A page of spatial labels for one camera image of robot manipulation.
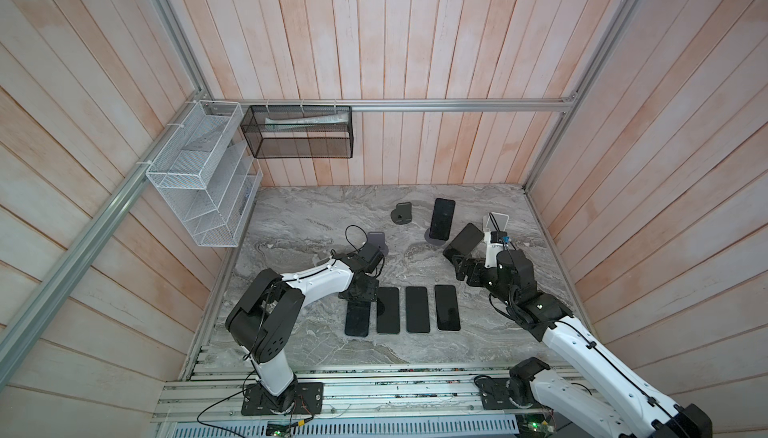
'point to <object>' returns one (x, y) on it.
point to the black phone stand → (417, 309)
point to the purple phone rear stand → (442, 219)
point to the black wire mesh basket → (299, 131)
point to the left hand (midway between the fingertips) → (362, 298)
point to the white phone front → (447, 309)
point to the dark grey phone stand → (402, 214)
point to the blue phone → (358, 318)
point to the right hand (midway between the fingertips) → (466, 257)
